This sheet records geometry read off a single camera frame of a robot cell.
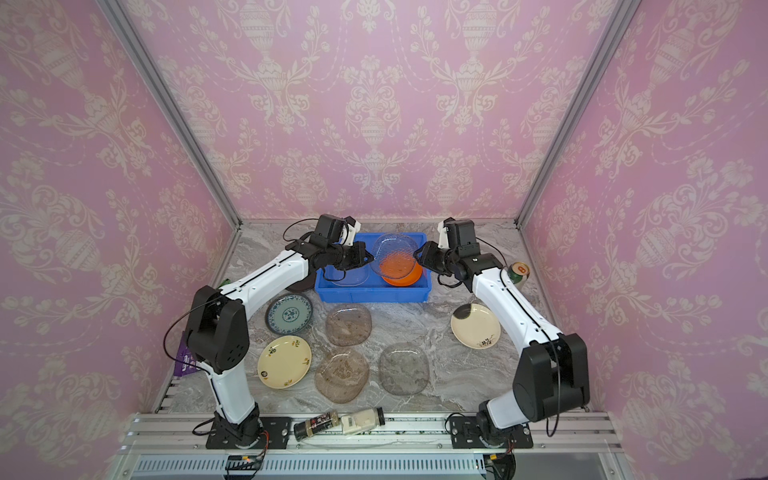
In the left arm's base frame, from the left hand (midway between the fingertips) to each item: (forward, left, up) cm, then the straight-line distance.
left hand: (375, 258), depth 88 cm
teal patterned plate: (-9, +28, -18) cm, 34 cm away
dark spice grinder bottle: (-42, +15, -15) cm, 47 cm away
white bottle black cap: (-40, +1, -14) cm, 42 cm away
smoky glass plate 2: (-13, +8, -18) cm, 24 cm away
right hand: (-1, -13, +4) cm, 13 cm away
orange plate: (-3, -7, -2) cm, 8 cm away
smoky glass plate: (+4, -5, +1) cm, 7 cm away
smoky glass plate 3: (-28, +9, -18) cm, 35 cm away
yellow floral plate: (-25, +25, -17) cm, 39 cm away
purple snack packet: (-26, +53, -17) cm, 61 cm away
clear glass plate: (-9, +6, +3) cm, 11 cm away
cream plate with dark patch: (-13, -31, -16) cm, 37 cm away
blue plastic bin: (-5, 0, -9) cm, 10 cm away
